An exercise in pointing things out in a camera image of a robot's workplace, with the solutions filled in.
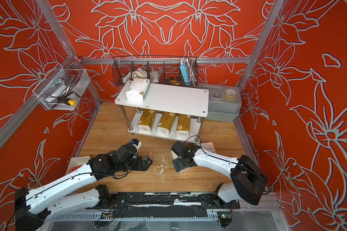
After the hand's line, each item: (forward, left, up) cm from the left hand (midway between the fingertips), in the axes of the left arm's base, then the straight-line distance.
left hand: (146, 161), depth 74 cm
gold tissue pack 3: (+24, -19, 0) cm, 30 cm away
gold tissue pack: (+27, +5, -1) cm, 28 cm away
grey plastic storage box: (+42, -46, +6) cm, 62 cm away
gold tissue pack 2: (+26, -7, 0) cm, 27 cm away
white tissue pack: (+7, -14, -8) cm, 18 cm away
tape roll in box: (+45, -49, +10) cm, 67 cm away
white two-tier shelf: (+19, -10, +19) cm, 29 cm away
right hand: (+4, -18, -11) cm, 21 cm away
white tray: (+1, +47, -13) cm, 49 cm away
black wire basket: (+58, -1, +18) cm, 60 cm away
